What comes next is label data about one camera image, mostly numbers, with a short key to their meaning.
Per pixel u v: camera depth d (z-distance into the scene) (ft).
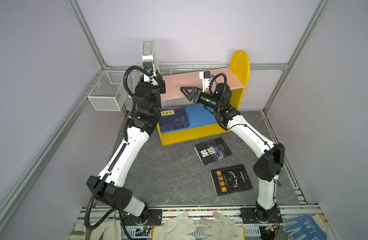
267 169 1.61
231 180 2.78
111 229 2.28
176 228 2.32
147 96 1.47
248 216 2.41
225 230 2.31
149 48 1.92
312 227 2.32
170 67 3.00
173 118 3.02
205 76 2.11
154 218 2.40
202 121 2.98
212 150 3.16
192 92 2.07
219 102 1.93
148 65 1.61
